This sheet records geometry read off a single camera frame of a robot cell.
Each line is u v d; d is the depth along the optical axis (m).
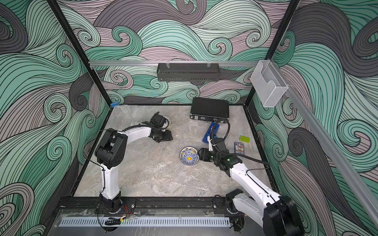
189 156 0.90
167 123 0.86
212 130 0.96
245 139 0.98
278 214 0.38
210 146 0.67
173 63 0.94
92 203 0.73
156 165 0.87
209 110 1.12
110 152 0.53
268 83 0.79
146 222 0.70
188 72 0.94
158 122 0.81
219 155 0.62
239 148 0.93
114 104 1.22
